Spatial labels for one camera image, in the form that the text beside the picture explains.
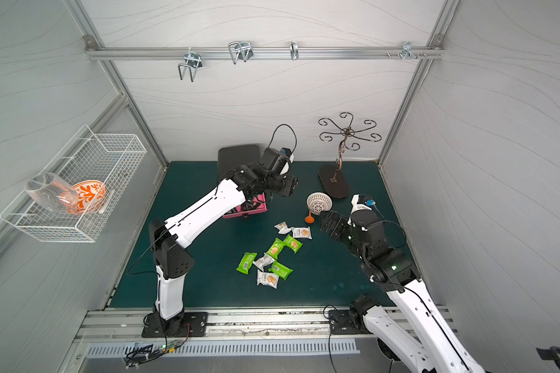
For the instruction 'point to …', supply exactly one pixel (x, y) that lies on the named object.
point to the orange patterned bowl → (91, 193)
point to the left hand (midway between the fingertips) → (292, 183)
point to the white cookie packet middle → (264, 261)
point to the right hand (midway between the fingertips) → (332, 216)
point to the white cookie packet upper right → (301, 232)
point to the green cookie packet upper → (292, 243)
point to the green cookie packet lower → (281, 270)
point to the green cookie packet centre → (276, 248)
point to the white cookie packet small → (282, 228)
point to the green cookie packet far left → (246, 263)
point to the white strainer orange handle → (316, 203)
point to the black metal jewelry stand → (334, 178)
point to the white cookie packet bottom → (267, 278)
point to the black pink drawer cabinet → (229, 158)
